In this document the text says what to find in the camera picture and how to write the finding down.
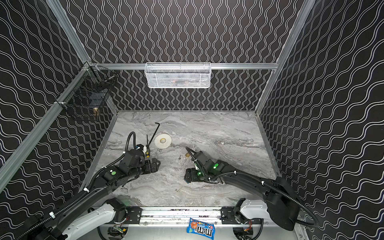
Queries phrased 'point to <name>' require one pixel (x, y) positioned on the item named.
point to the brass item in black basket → (96, 111)
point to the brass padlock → (187, 154)
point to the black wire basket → (88, 91)
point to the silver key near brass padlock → (179, 158)
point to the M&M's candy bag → (201, 228)
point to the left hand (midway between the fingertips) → (157, 164)
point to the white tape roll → (162, 141)
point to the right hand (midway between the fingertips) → (191, 178)
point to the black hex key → (154, 133)
